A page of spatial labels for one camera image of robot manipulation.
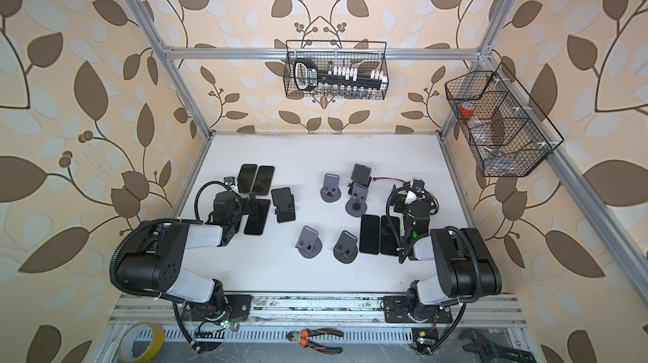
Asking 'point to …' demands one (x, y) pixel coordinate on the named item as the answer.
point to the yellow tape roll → (126, 338)
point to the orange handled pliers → (303, 338)
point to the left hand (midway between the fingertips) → (236, 192)
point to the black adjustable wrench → (488, 352)
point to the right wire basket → (508, 133)
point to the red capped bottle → (467, 109)
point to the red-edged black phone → (256, 221)
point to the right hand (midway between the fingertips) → (408, 188)
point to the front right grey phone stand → (346, 250)
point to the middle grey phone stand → (357, 205)
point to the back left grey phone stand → (331, 192)
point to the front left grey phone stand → (309, 246)
